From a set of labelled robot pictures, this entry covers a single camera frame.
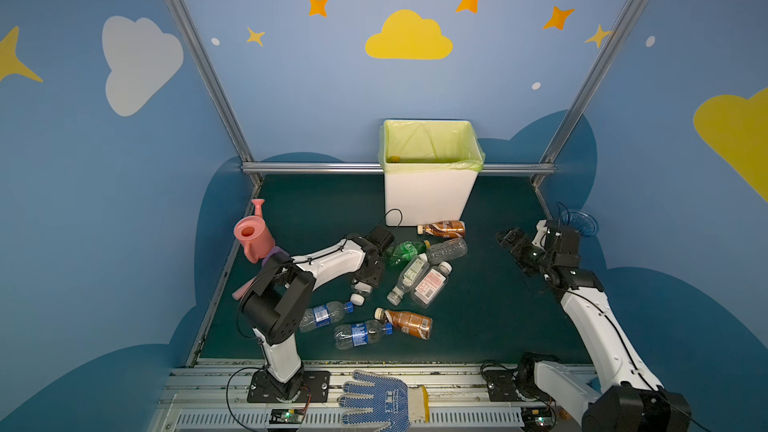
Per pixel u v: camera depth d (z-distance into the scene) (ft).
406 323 2.63
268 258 1.62
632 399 1.30
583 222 2.77
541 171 3.86
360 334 2.56
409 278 2.90
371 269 2.21
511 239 2.42
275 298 1.55
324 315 2.67
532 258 2.26
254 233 2.97
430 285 2.89
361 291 2.89
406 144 3.34
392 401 2.35
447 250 3.13
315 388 2.43
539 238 2.37
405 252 3.19
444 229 3.32
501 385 2.44
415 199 3.12
